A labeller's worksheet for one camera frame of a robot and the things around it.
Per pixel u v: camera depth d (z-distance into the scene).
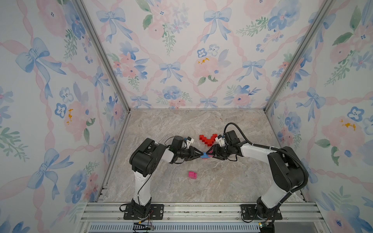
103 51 0.85
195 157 0.87
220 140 0.89
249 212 0.73
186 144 0.84
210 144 0.97
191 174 0.84
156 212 0.74
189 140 0.92
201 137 1.01
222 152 0.83
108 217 0.73
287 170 0.47
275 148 0.53
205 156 0.90
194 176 0.84
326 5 0.69
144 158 0.55
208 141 0.98
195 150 0.88
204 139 1.00
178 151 0.84
